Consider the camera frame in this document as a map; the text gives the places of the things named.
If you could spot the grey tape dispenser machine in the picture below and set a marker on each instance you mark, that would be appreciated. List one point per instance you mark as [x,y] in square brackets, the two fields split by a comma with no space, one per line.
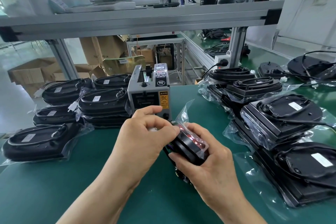
[141,92]

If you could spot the person's right hand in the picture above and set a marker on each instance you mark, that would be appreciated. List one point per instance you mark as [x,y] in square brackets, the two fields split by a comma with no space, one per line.
[210,179]

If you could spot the white flat scale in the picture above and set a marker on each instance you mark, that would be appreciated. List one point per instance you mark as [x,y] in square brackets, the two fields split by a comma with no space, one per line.
[102,5]

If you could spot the grey metal shelf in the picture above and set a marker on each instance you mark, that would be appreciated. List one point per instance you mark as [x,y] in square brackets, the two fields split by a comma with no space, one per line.
[141,19]

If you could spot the white power socket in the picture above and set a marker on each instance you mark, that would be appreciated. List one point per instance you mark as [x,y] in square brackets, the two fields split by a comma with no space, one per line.
[221,63]

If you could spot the person's left hand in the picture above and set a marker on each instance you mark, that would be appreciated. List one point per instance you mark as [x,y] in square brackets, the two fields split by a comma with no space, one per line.
[139,147]

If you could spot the small brown cardboard box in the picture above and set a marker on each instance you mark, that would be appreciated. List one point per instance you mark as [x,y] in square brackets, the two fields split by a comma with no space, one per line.
[199,81]

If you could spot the white handset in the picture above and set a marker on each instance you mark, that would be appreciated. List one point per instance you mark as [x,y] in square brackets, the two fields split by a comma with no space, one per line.
[57,5]

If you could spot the unbagged black lamps with cables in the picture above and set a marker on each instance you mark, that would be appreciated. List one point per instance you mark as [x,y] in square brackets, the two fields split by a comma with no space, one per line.
[304,66]

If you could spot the black phone on shelf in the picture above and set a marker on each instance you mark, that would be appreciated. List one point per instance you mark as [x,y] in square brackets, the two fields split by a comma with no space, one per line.
[167,5]

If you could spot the group of bagged black lamps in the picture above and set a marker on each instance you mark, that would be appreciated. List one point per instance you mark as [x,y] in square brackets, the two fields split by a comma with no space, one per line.
[278,121]

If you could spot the person's right forearm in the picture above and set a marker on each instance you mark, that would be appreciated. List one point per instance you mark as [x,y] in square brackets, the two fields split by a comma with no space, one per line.
[241,213]

